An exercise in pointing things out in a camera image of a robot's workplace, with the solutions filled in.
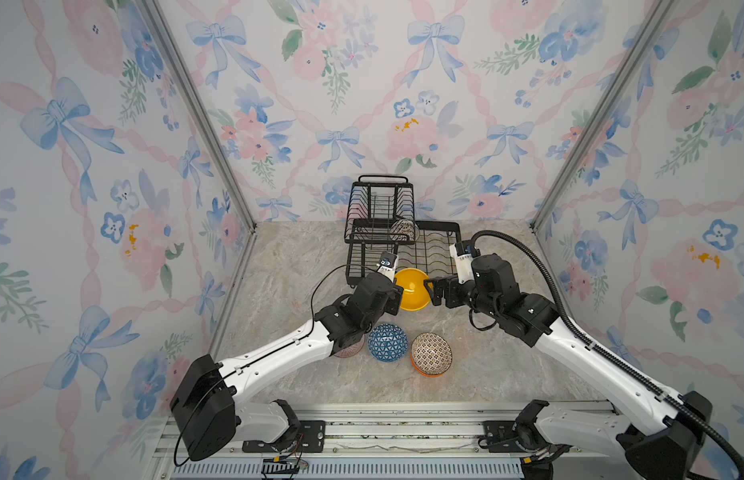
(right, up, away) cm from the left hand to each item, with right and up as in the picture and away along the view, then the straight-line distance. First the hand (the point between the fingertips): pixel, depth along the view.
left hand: (396, 277), depth 76 cm
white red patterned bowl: (+3, +13, +9) cm, 15 cm away
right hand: (+10, 0, -2) cm, 11 cm away
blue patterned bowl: (-2, -20, +12) cm, 23 cm away
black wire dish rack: (-3, +19, +37) cm, 42 cm away
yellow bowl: (+5, -4, 0) cm, 6 cm away
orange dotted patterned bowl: (+11, -23, +9) cm, 27 cm away
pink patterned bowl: (-12, -22, +11) cm, 28 cm away
